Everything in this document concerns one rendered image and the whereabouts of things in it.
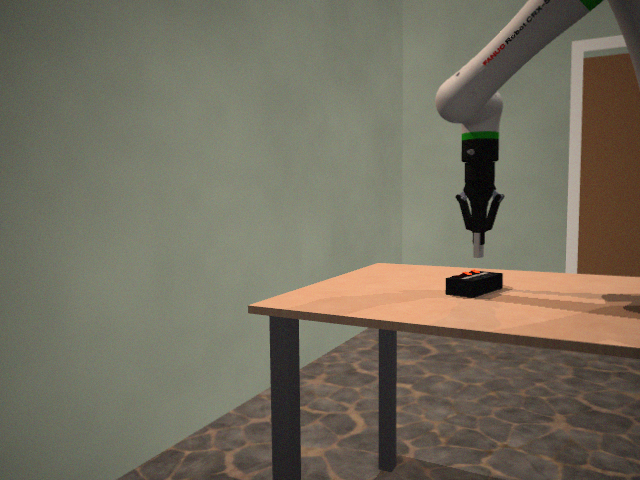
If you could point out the black power strip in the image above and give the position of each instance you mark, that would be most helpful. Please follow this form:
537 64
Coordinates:
474 283

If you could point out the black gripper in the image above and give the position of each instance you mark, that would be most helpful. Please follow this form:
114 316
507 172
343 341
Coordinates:
479 182

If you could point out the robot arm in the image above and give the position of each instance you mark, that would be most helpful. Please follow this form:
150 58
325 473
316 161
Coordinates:
470 97

